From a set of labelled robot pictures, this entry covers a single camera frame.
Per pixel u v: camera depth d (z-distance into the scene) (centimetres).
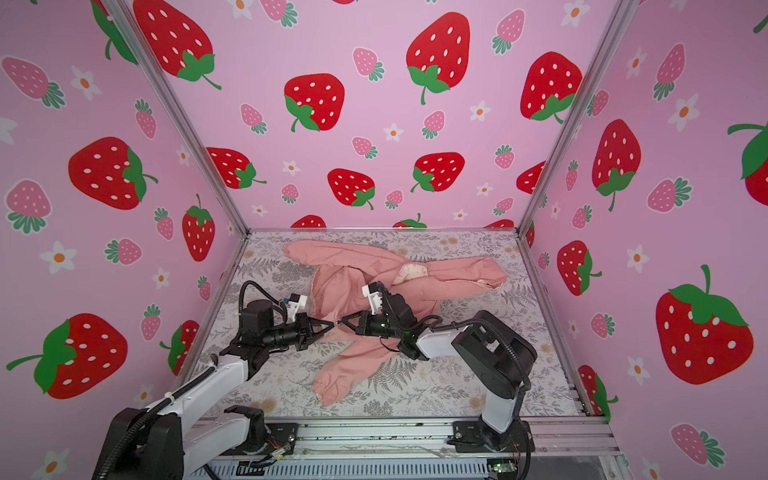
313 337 75
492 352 50
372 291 80
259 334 66
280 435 75
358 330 76
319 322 78
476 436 74
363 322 75
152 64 76
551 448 73
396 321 68
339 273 104
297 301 79
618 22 70
